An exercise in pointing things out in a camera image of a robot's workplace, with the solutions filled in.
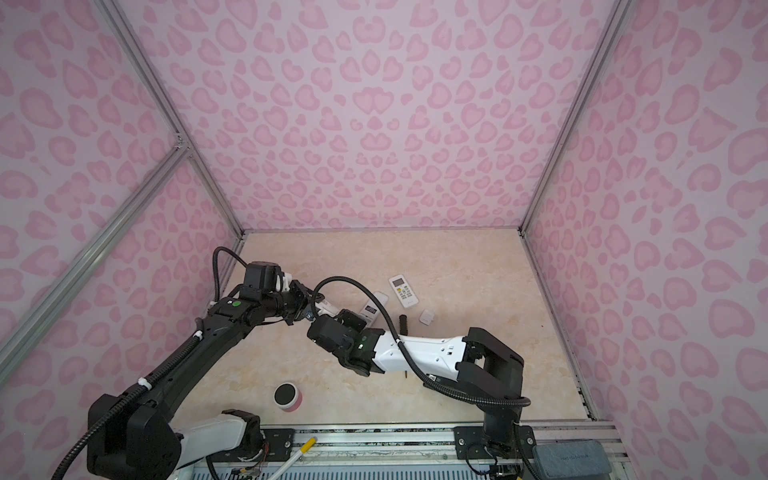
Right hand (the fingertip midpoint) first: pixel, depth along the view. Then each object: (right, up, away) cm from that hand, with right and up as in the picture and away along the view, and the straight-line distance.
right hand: (341, 313), depth 81 cm
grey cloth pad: (+55, -30, -13) cm, 64 cm away
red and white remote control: (+7, -2, +14) cm, 16 cm away
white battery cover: (+24, -4, +14) cm, 28 cm away
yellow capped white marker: (-7, -31, -8) cm, 33 cm away
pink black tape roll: (-13, -20, -5) cm, 25 cm away
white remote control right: (+17, +4, +20) cm, 26 cm away
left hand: (-4, +6, -2) cm, 7 cm away
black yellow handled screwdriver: (+17, -6, +11) cm, 21 cm away
